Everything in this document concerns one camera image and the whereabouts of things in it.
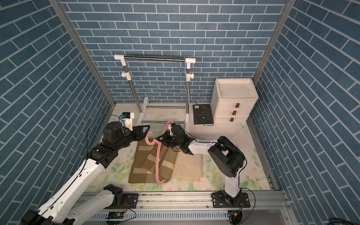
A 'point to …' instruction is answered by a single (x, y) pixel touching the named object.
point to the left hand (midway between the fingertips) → (150, 127)
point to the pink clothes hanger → (159, 143)
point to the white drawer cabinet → (233, 100)
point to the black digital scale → (202, 115)
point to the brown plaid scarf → (144, 168)
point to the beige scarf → (188, 167)
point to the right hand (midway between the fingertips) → (157, 139)
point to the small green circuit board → (116, 215)
